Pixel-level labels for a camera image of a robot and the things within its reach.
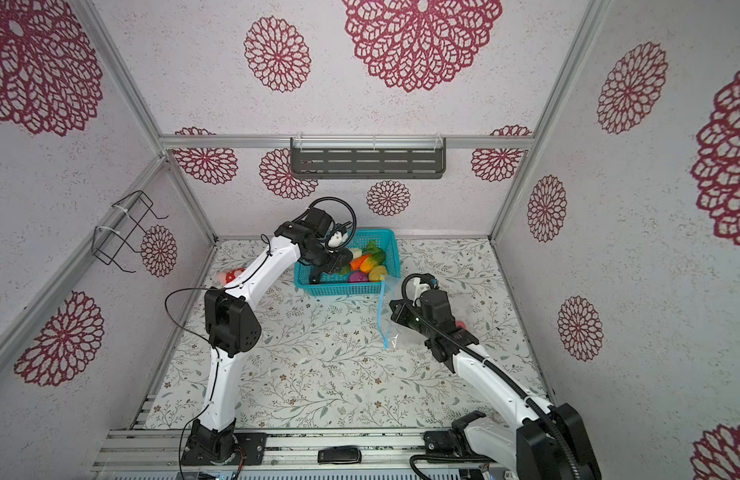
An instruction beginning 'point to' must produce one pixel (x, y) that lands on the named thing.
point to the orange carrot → (355, 263)
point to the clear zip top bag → (390, 290)
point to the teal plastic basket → (334, 284)
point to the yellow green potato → (376, 272)
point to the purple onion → (358, 277)
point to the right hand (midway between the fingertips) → (389, 298)
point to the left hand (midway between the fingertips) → (334, 270)
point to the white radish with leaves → (371, 249)
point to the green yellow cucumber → (370, 262)
